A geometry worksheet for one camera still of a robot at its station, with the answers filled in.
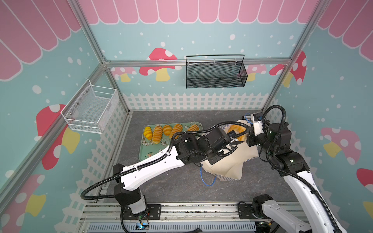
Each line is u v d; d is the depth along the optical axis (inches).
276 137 18.0
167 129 41.1
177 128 41.4
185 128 42.8
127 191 16.0
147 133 40.4
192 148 15.7
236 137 19.3
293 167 17.4
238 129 26.7
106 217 29.3
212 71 37.0
